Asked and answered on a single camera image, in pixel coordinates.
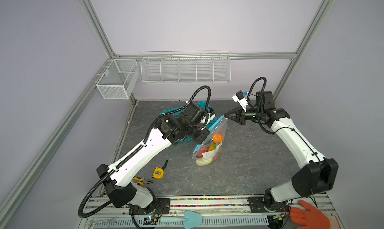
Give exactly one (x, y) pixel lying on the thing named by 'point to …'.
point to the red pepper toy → (201, 150)
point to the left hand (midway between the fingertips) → (204, 135)
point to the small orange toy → (217, 138)
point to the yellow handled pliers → (143, 181)
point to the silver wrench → (91, 221)
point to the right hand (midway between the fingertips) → (225, 116)
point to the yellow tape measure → (158, 172)
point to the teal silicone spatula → (192, 219)
